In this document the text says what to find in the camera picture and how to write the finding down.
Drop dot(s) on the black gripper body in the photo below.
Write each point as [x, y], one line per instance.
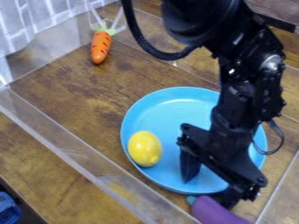
[220, 147]

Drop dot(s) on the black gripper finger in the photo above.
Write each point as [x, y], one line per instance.
[189, 166]
[232, 196]

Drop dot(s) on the purple toy eggplant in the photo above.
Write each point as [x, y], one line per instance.
[209, 212]

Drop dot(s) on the blue round tray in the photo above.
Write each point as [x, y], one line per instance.
[160, 112]

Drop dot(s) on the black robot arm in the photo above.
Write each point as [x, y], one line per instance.
[224, 26]

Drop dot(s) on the yellow toy lemon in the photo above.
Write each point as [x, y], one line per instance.
[144, 148]

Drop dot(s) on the orange toy carrot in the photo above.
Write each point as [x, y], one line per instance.
[100, 42]

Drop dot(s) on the blue plastic object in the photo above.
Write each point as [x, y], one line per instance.
[9, 210]

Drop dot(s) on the white checkered curtain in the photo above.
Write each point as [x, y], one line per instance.
[26, 17]

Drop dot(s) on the clear acrylic enclosure wall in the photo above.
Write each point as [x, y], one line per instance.
[132, 194]

